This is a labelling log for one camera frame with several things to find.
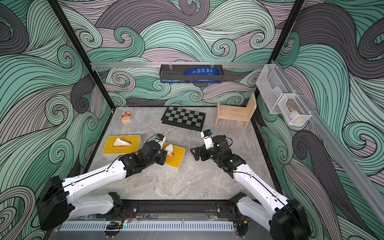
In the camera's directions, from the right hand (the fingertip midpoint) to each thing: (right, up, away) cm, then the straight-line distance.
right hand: (199, 147), depth 80 cm
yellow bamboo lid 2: (-13, -8, +4) cm, 16 cm away
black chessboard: (-6, +16, +28) cm, 33 cm away
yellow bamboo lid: (-55, -3, +10) cm, 56 cm away
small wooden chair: (+30, +20, +26) cm, 44 cm away
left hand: (-18, -1, 0) cm, 18 cm away
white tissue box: (-17, -12, +2) cm, 21 cm away
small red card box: (-54, +17, +33) cm, 66 cm away
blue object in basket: (+4, +45, +11) cm, 47 cm away
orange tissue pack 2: (-16, -1, +1) cm, 16 cm away
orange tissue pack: (-46, +2, +5) cm, 47 cm away
